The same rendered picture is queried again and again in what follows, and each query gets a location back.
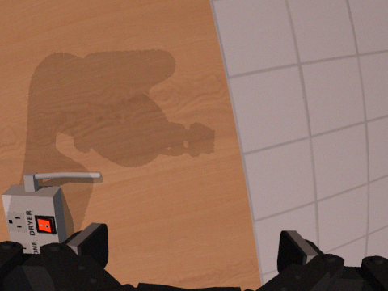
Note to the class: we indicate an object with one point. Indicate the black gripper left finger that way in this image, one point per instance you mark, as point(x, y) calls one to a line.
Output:
point(47, 271)

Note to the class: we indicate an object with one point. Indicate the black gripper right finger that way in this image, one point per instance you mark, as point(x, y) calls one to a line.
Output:
point(322, 272)

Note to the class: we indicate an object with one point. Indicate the white power strip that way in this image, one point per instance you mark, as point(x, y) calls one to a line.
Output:
point(34, 214)

